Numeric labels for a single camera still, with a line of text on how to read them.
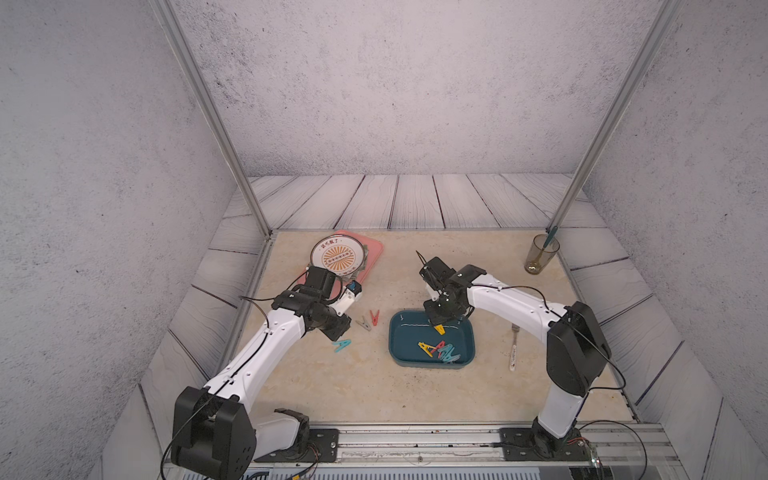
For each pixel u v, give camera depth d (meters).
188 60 0.77
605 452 0.73
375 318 0.96
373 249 1.15
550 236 1.00
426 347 0.89
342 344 0.89
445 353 0.88
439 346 0.89
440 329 0.85
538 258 1.00
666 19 0.71
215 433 0.39
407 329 0.93
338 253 1.12
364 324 0.94
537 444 0.65
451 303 0.64
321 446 0.73
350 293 0.74
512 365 0.85
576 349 0.47
